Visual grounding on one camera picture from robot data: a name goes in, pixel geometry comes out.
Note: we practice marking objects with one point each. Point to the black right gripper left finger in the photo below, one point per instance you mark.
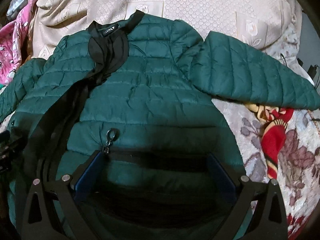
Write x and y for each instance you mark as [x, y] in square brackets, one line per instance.
[40, 219]

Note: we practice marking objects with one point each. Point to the pink penguin print blanket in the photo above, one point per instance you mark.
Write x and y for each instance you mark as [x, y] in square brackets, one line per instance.
[13, 36]

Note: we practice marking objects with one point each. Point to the beige patterned bedspread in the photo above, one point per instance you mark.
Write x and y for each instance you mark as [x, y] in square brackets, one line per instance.
[273, 26]

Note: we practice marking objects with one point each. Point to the red yellow orange blanket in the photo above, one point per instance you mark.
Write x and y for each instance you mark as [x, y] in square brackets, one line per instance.
[274, 121]

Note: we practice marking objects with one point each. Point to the grey object at bed edge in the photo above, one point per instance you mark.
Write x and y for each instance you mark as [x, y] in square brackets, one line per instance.
[14, 8]

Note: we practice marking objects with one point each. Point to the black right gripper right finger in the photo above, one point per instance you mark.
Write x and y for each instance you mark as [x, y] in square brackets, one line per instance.
[247, 209]

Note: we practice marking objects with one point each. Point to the dark green quilted puffer jacket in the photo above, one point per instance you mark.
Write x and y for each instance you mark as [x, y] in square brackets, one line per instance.
[140, 90]

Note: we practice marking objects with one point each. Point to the floral fleece blanket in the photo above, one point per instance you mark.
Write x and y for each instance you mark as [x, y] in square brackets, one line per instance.
[298, 159]

